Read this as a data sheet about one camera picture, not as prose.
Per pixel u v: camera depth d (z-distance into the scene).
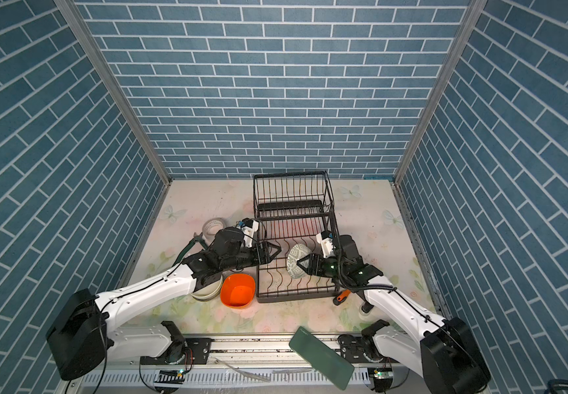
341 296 0.83
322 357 0.72
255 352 0.75
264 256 0.70
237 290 0.87
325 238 0.76
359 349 0.74
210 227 1.02
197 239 0.99
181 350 0.67
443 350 0.40
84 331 0.40
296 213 0.94
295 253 0.85
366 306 0.79
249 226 0.73
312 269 0.72
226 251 0.61
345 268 0.64
